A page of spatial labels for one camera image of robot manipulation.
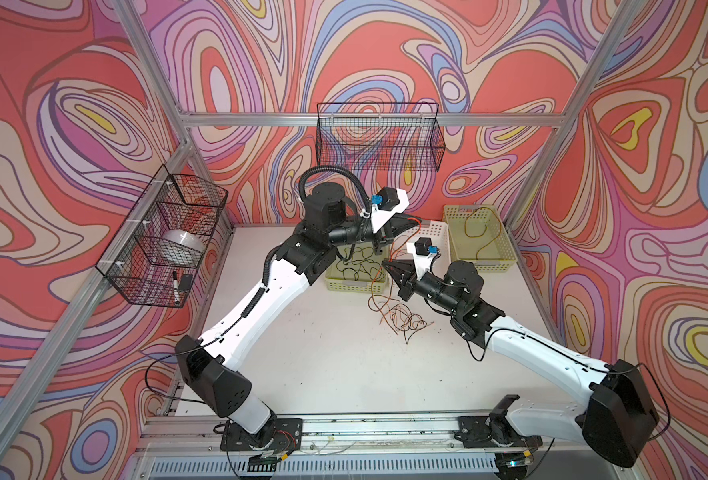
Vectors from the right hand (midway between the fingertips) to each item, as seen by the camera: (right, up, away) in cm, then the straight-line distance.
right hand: (385, 267), depth 72 cm
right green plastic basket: (+40, +11, +44) cm, 61 cm away
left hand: (+5, +10, -14) cm, 18 cm away
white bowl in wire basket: (-50, +7, 0) cm, 51 cm away
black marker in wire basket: (-51, -6, -1) cm, 52 cm away
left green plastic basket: (-15, -5, +29) cm, 33 cm away
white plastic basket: (+24, +12, +41) cm, 49 cm away
